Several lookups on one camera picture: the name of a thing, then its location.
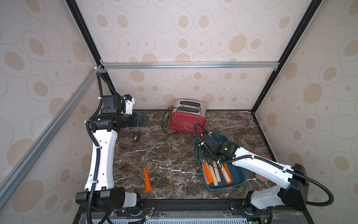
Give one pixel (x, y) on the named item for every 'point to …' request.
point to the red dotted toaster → (186, 113)
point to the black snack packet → (136, 136)
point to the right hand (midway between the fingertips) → (204, 150)
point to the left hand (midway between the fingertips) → (143, 116)
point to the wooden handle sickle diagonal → (214, 178)
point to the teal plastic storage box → (238, 176)
